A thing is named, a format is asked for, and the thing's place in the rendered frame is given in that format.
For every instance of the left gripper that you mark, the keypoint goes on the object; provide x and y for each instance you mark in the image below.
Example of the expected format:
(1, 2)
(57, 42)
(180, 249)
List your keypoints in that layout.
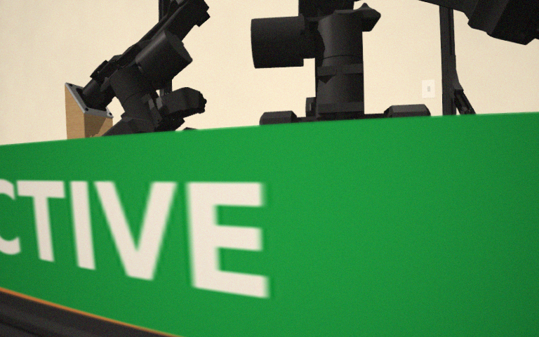
(339, 89)

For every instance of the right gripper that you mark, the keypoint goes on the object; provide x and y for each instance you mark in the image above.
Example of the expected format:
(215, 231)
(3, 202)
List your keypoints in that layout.
(137, 107)

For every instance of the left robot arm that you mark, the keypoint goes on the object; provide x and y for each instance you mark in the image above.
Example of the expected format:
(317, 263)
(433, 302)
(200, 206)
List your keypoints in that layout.
(287, 41)

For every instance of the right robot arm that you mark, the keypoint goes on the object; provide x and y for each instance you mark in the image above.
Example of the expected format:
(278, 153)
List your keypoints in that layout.
(157, 63)

